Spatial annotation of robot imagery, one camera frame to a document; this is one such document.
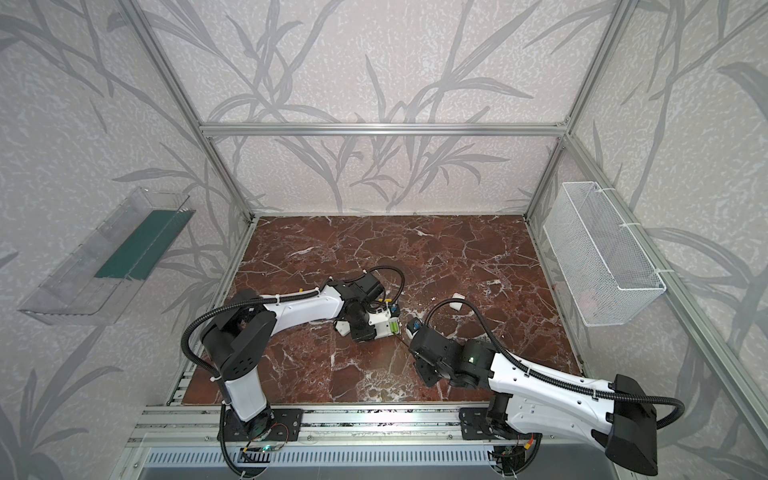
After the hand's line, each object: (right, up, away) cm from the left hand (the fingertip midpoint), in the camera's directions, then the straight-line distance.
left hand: (372, 319), depth 91 cm
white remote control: (+4, -1, -2) cm, 5 cm away
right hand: (+14, -5, -13) cm, 20 cm away
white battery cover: (+27, +4, +2) cm, 27 cm away
